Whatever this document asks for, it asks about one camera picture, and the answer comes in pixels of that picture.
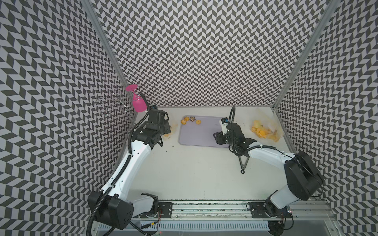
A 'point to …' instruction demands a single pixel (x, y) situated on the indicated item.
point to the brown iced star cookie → (192, 118)
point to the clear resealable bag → (275, 129)
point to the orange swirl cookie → (186, 118)
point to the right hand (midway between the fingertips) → (217, 135)
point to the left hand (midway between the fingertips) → (162, 125)
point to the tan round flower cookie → (198, 122)
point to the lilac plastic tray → (199, 131)
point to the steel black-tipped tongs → (243, 165)
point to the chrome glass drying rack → (119, 101)
